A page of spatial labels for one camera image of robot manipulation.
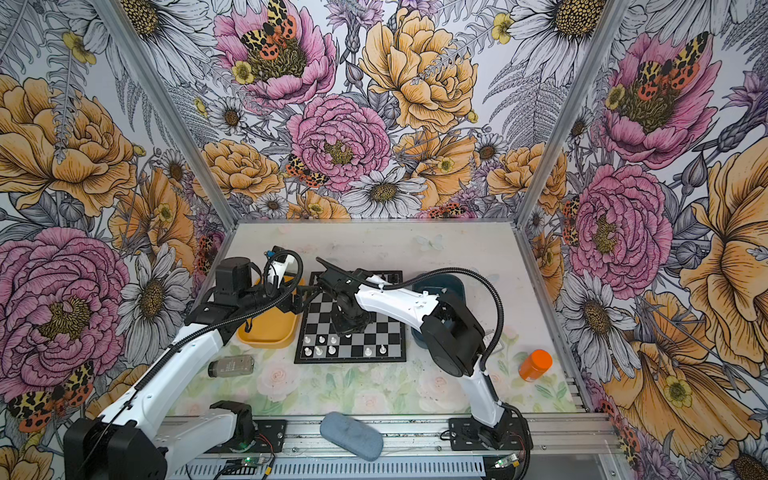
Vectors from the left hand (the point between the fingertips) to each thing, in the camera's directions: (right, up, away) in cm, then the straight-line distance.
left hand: (307, 291), depth 79 cm
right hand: (+10, -14, +5) cm, 18 cm away
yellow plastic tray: (-13, -12, +9) cm, 20 cm away
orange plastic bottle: (+58, -18, -3) cm, 61 cm away
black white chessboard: (+1, -16, +8) cm, 18 cm away
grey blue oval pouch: (+13, -33, -8) cm, 36 cm away
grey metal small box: (-21, -20, +2) cm, 29 cm away
